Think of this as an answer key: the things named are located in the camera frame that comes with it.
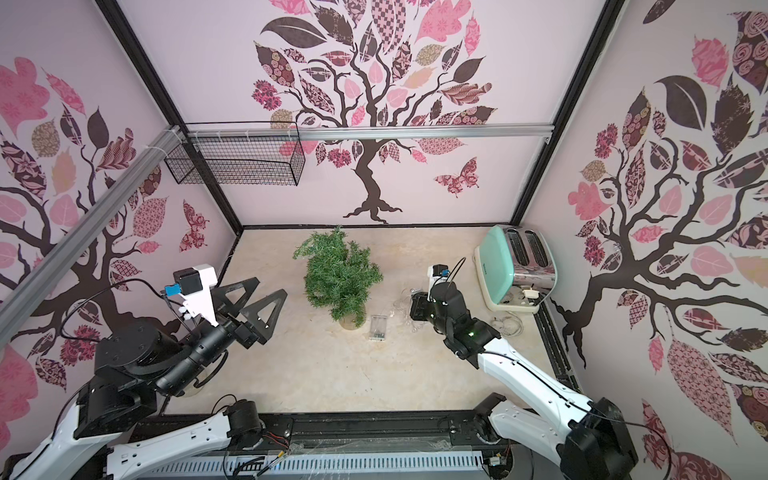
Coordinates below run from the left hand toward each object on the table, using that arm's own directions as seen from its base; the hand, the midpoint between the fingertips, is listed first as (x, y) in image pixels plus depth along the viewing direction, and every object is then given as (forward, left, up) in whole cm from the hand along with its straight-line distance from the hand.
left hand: (273, 294), depth 53 cm
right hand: (+14, -27, -22) cm, 38 cm away
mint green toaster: (+22, -58, -23) cm, 66 cm away
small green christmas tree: (+13, -9, -13) cm, 20 cm away
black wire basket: (+80, +42, -23) cm, 93 cm away
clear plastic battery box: (+13, -17, -41) cm, 46 cm away
